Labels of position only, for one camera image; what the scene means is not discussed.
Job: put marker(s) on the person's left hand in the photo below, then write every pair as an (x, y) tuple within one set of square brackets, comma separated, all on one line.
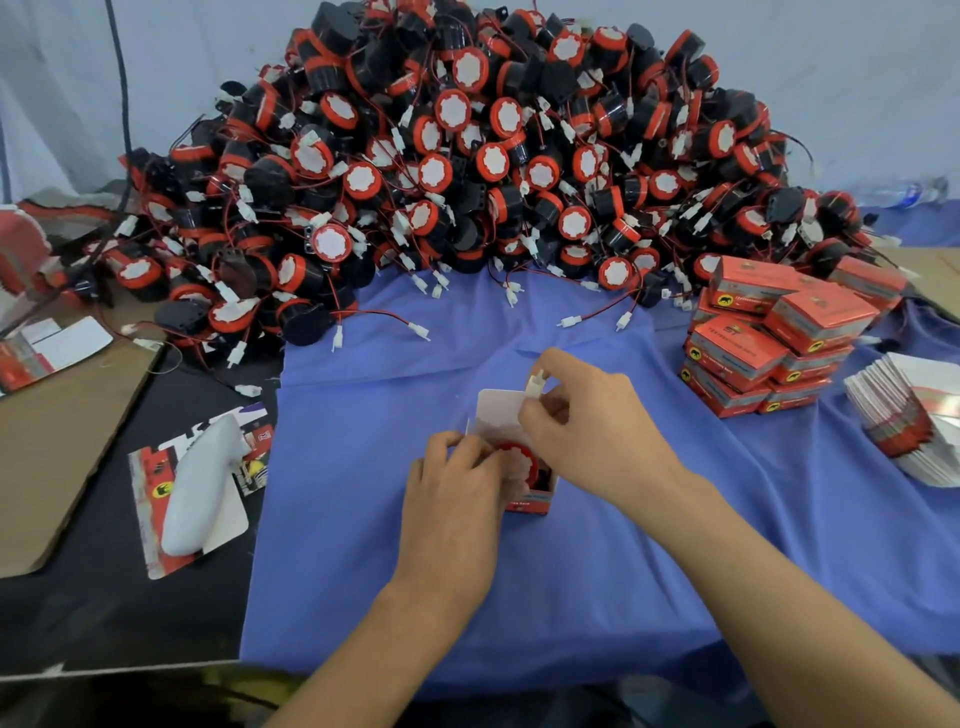
[(447, 525)]

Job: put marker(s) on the person's right hand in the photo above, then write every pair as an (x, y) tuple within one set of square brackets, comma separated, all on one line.
[(600, 428)]

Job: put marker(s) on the pile of black red buzzers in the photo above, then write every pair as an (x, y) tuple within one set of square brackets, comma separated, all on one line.
[(480, 150)]

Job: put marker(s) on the stack of box blanks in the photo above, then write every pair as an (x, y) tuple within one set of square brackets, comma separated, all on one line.
[(908, 417)]

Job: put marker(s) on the person's left forearm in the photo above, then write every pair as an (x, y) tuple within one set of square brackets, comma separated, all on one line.
[(360, 660)]

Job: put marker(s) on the person's right forearm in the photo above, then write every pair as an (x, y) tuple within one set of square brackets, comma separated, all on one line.
[(810, 608)]

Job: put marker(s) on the blue table cloth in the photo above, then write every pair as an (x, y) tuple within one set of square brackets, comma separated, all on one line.
[(780, 525)]

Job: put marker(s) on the brown cardboard sheet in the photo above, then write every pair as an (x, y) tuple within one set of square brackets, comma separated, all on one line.
[(933, 278)]

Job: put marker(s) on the clear plastic water bottle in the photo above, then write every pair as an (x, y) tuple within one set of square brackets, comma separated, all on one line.
[(903, 194)]

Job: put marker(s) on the brown cardboard piece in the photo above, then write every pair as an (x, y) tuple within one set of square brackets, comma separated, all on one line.
[(60, 443)]

